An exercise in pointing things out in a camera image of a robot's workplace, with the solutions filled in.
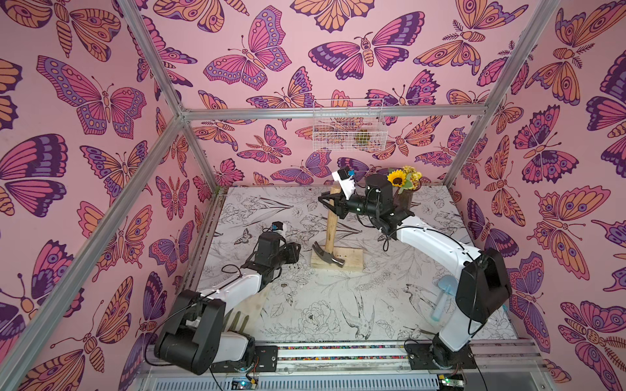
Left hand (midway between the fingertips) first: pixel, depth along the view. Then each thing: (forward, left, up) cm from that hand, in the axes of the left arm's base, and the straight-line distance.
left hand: (300, 244), depth 90 cm
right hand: (+6, -9, +21) cm, 24 cm away
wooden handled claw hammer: (-4, -10, 0) cm, 11 cm away
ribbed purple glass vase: (+18, -41, +5) cm, 45 cm away
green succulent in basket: (+33, -23, +24) cm, 47 cm away
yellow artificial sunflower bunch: (+17, -39, +17) cm, 46 cm away
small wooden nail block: (-2, -20, -5) cm, 20 cm away
